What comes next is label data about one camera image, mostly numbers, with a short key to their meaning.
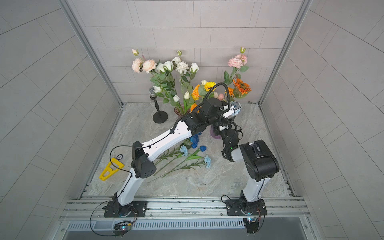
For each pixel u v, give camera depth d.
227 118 0.65
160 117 1.08
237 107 0.60
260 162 0.48
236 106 0.60
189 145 0.91
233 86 0.69
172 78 0.83
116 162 0.85
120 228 0.65
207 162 0.83
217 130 0.80
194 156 0.89
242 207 0.65
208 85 0.75
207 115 0.56
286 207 0.73
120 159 0.88
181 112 0.86
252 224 0.68
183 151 0.85
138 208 0.71
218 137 0.84
